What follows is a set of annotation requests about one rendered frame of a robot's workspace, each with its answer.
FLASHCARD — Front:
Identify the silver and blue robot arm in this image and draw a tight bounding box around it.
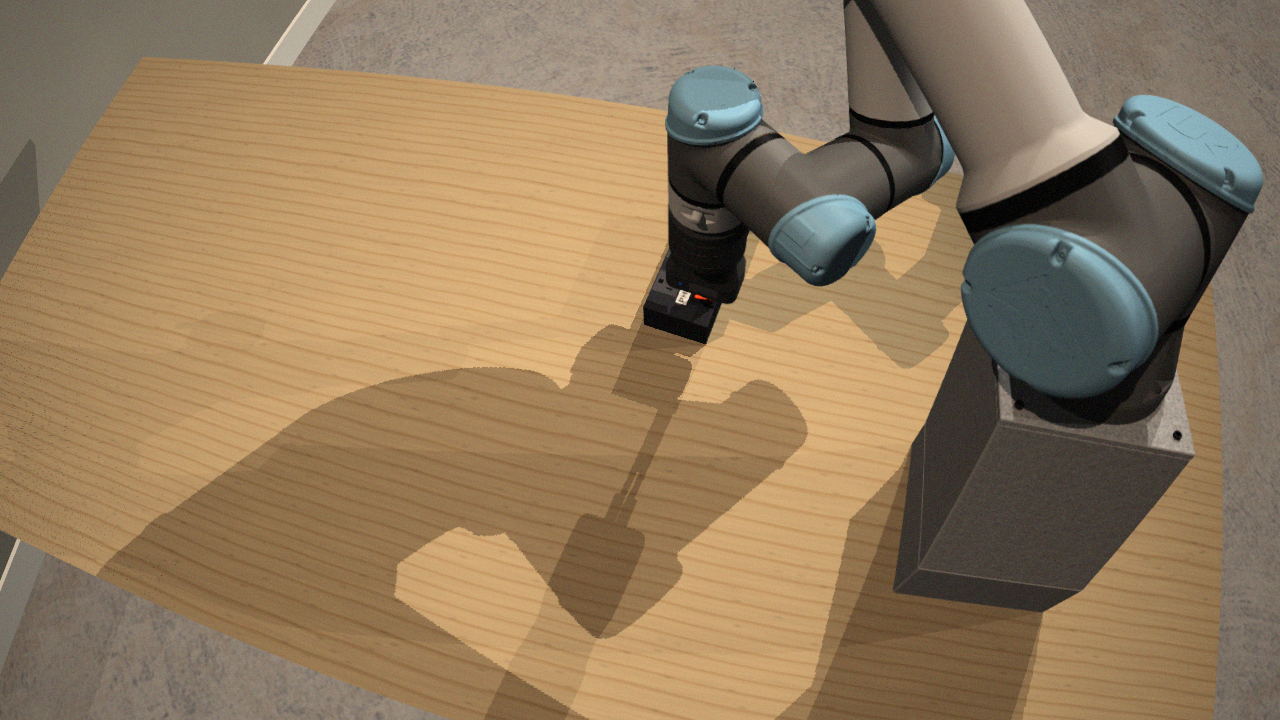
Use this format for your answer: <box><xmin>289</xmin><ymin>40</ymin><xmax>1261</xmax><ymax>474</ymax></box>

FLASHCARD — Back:
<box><xmin>666</xmin><ymin>0</ymin><xmax>1263</xmax><ymax>425</ymax></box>

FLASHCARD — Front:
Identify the black power strip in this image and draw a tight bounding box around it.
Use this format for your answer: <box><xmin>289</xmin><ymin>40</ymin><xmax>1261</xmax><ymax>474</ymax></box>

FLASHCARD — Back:
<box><xmin>643</xmin><ymin>249</ymin><xmax>721</xmax><ymax>345</ymax></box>

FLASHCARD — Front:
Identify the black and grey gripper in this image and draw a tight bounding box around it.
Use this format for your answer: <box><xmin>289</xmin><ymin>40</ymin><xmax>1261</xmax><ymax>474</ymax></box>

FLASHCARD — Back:
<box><xmin>666</xmin><ymin>178</ymin><xmax>748</xmax><ymax>304</ymax></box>

